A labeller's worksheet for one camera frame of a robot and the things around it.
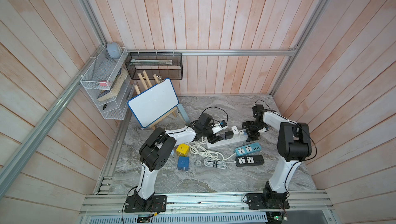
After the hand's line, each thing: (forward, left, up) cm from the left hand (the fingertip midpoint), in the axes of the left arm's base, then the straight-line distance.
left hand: (219, 134), depth 93 cm
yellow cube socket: (-10, +22, +1) cm, 24 cm away
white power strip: (-2, -11, -2) cm, 12 cm away
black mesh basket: (+29, +30, +30) cm, 51 cm away
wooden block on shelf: (+9, +62, +25) cm, 68 cm away
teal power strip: (-8, -17, -2) cm, 19 cm away
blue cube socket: (-18, +21, 0) cm, 27 cm away
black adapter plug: (0, -6, 0) cm, 6 cm away
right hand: (+5, -17, -4) cm, 18 cm away
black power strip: (-15, -16, -3) cm, 22 cm away
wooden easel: (+18, +44, +26) cm, 54 cm away
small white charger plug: (+1, -9, +4) cm, 10 cm away
